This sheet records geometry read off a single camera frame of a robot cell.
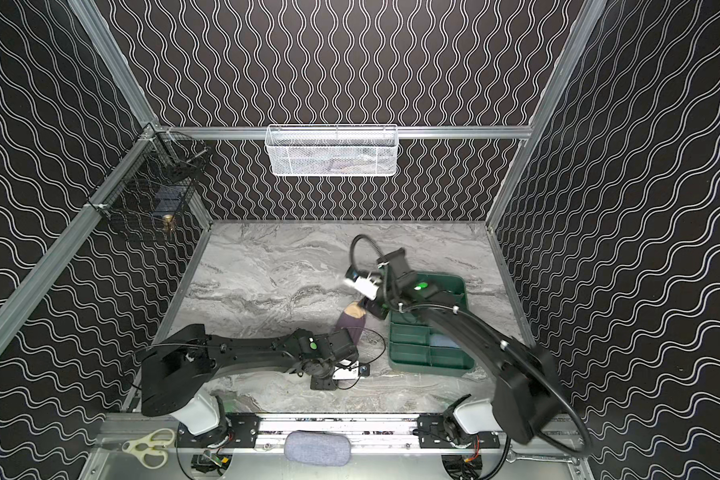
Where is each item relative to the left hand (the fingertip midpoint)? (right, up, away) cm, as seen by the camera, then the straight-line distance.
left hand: (340, 380), depth 82 cm
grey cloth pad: (-4, -11, -11) cm, 16 cm away
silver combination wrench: (+54, -14, -11) cm, 57 cm away
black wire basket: (-59, +59, +11) cm, 84 cm away
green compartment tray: (+22, +9, 0) cm, 24 cm away
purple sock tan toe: (+3, +14, +12) cm, 19 cm away
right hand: (+7, +23, +1) cm, 24 cm away
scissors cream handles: (-45, -11, -7) cm, 47 cm away
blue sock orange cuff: (+28, +10, +4) cm, 30 cm away
